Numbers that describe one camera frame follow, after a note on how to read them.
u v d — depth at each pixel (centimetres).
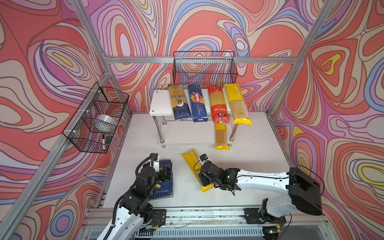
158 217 72
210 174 60
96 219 75
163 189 76
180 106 72
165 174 70
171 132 99
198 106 70
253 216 73
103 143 72
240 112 69
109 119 74
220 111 69
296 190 42
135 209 53
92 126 72
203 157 73
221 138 94
